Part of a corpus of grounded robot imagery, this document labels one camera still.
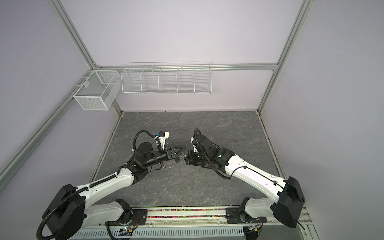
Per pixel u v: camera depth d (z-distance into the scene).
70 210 0.40
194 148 0.67
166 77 0.99
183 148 0.76
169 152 0.67
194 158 0.65
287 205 0.38
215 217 0.75
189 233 1.58
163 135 0.71
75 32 0.77
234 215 0.74
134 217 0.73
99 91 1.00
